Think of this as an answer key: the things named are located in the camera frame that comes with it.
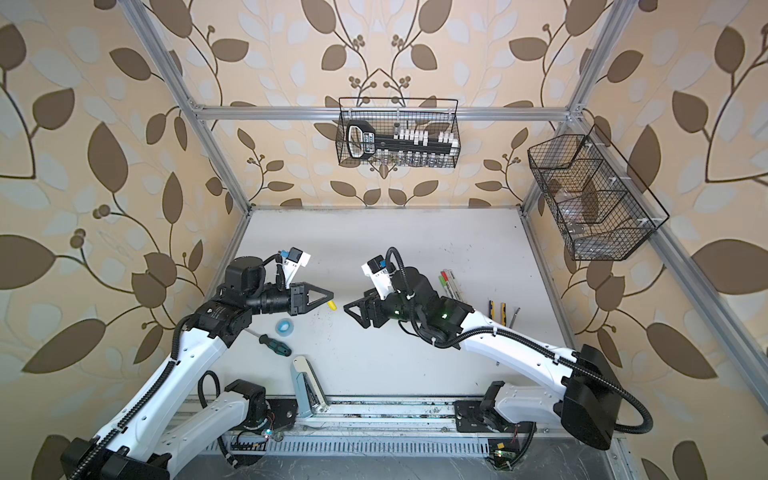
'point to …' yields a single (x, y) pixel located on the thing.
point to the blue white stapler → (310, 398)
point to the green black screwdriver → (275, 345)
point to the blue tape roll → (284, 327)
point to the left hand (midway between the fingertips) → (332, 296)
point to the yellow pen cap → (332, 305)
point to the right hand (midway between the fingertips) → (355, 304)
